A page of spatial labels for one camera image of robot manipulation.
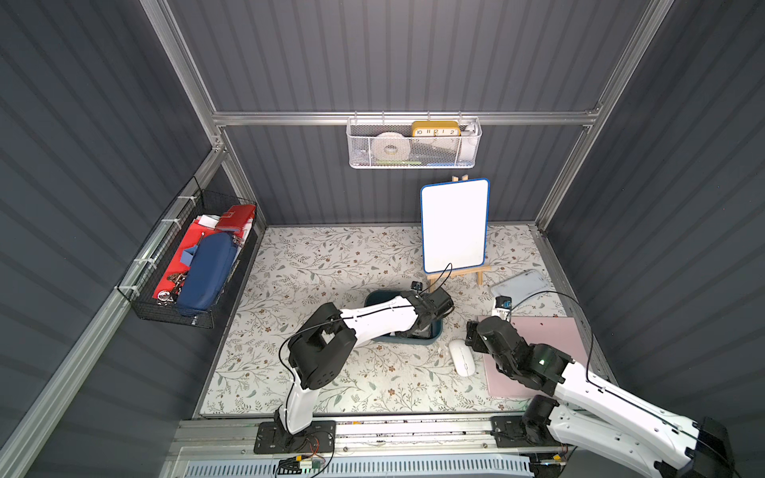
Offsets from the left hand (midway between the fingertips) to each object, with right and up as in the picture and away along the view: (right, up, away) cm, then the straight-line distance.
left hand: (415, 325), depth 88 cm
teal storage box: (-5, -3, -2) cm, 6 cm away
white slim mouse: (+13, -8, -4) cm, 16 cm away
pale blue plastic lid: (+37, +11, +11) cm, 40 cm away
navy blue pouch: (-50, +18, -19) cm, 57 cm away
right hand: (+18, +2, -9) cm, 20 cm away
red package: (-50, +30, -9) cm, 59 cm away
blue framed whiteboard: (+12, +30, +1) cm, 33 cm away
